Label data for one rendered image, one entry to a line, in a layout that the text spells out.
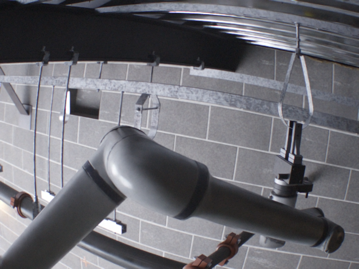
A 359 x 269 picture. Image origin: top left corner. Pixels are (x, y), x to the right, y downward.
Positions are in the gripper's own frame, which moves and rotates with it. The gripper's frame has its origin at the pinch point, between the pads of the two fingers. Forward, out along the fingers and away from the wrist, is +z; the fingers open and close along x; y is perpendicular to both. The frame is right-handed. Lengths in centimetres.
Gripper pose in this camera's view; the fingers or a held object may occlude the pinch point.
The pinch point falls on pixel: (294, 129)
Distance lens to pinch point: 110.0
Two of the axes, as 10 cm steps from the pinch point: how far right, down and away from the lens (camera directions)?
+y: -9.9, -0.7, -1.5
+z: 1.0, -9.8, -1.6
